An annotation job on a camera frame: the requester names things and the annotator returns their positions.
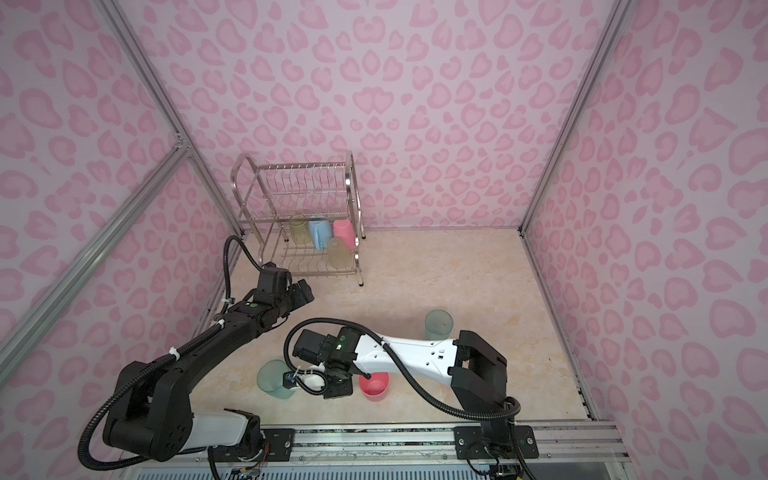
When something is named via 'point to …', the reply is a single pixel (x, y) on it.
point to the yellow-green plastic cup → (339, 255)
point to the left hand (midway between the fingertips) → (301, 288)
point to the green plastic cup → (300, 230)
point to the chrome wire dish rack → (309, 215)
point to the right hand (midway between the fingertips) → (332, 378)
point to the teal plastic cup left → (270, 378)
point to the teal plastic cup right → (438, 325)
